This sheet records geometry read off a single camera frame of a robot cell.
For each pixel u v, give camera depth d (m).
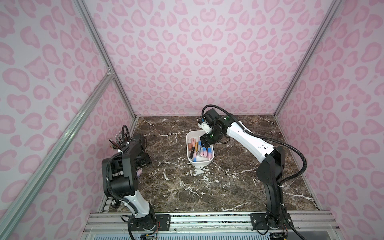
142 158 0.79
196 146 1.00
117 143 0.88
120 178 0.48
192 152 0.96
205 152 0.95
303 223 0.74
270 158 0.50
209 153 0.95
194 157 0.95
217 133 0.70
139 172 0.89
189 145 1.00
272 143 1.04
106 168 0.43
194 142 1.02
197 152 0.98
